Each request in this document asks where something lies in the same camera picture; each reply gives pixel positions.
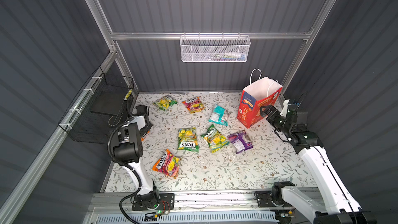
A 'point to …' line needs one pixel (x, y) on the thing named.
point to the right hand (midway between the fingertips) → (268, 112)
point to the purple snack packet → (240, 141)
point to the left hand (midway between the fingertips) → (146, 128)
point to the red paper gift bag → (260, 93)
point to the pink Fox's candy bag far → (194, 104)
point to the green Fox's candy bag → (187, 139)
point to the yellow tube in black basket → (128, 95)
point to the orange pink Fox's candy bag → (168, 164)
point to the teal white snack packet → (217, 115)
